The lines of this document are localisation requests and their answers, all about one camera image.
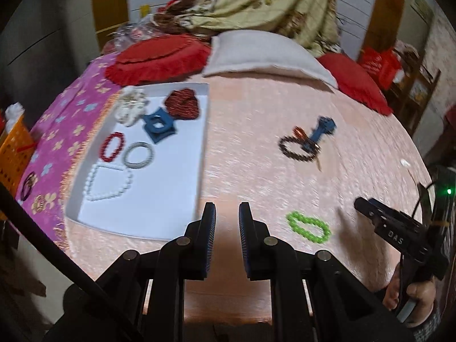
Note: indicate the white black dotted scrunchie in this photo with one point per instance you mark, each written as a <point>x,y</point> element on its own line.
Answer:
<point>128,112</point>

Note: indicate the person's right hand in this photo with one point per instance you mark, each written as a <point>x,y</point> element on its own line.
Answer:
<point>424,297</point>

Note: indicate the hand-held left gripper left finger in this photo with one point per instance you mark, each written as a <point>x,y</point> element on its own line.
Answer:
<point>208,228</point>

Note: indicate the red shopping bag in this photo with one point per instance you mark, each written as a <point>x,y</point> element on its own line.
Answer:
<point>381,66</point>

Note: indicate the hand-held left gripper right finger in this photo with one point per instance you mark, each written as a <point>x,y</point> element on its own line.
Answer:
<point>245,228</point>

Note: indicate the white plastic bag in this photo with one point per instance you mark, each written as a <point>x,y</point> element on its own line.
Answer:
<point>14,112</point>

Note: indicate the small white ornament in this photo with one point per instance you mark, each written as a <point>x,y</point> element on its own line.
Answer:
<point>404,164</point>

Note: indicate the floral beige quilt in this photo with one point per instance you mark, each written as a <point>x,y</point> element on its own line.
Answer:
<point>267,0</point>

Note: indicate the blue square scrunchie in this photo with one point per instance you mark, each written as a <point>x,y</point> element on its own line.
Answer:
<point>149,119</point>

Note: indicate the person's right forearm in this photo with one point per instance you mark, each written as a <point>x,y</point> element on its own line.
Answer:
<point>429,331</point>

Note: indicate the orange red bead ornament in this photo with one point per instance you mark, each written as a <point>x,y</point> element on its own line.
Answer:
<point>299,132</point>

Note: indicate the white box tray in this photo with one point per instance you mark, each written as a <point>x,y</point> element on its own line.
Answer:
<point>160,185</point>

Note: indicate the red ruffled pillow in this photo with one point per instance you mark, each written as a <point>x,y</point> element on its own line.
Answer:
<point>156,60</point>
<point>356,78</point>

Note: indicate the white pillow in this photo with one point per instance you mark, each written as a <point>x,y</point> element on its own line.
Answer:
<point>263,53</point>

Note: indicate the white panelled headboard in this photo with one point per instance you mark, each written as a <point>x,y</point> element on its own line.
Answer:
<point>356,7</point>

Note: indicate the clear plastic bags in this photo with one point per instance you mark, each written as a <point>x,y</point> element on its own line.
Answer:
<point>131,34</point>

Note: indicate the red polka dot scrunchie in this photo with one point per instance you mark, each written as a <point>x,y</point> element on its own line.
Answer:
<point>183,105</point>

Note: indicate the orange plastic basket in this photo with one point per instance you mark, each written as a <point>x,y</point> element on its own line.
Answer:
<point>14,156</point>

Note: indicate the grey cabinet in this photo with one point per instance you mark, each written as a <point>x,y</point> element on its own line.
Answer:
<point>42,35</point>

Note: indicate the purple floral sheet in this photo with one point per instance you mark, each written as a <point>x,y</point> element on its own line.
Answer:
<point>60,131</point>

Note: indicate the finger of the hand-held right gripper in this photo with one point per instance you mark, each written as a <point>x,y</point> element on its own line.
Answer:
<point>392,226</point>

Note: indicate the blue hair clip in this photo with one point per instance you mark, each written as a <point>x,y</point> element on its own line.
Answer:
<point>322,128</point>

